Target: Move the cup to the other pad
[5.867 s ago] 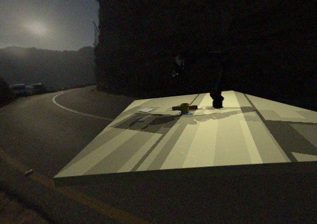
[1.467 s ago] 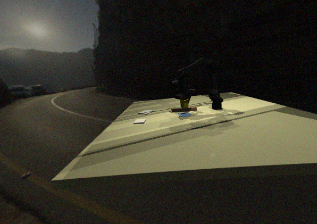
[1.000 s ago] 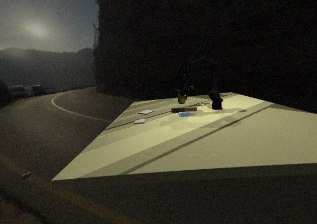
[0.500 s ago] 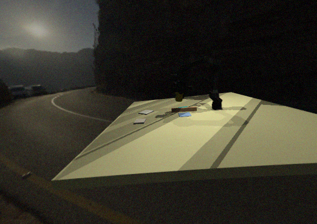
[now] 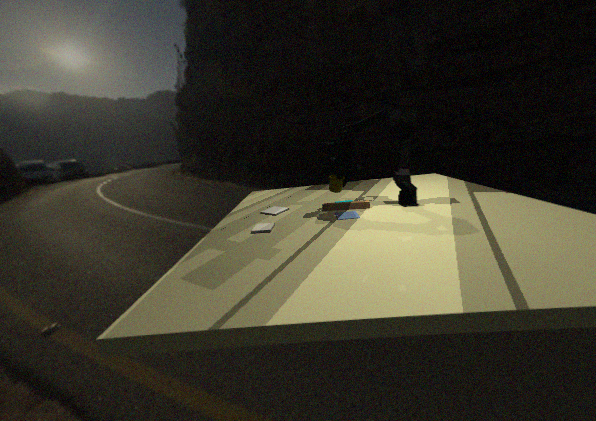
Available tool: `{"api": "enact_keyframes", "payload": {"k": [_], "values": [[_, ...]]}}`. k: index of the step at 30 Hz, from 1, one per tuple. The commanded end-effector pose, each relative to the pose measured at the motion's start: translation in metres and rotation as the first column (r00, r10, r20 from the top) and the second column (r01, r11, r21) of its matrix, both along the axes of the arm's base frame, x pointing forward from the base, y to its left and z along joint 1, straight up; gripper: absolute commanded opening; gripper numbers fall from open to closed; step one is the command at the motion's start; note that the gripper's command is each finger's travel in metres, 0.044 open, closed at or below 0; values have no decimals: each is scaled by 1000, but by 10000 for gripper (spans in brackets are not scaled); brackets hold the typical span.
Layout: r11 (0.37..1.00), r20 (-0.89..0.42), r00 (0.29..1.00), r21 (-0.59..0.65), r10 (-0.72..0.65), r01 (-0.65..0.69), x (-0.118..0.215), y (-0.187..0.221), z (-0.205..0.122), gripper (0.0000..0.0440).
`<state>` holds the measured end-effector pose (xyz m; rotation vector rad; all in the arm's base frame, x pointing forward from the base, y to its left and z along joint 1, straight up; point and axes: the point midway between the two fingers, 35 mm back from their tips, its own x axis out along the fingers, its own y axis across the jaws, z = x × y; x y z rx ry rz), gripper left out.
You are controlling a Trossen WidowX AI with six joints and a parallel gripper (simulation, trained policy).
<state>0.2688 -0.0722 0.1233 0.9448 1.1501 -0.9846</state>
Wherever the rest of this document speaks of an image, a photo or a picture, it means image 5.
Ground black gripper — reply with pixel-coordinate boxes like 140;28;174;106
322;155;364;187

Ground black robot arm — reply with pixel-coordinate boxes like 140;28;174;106
321;108;419;207

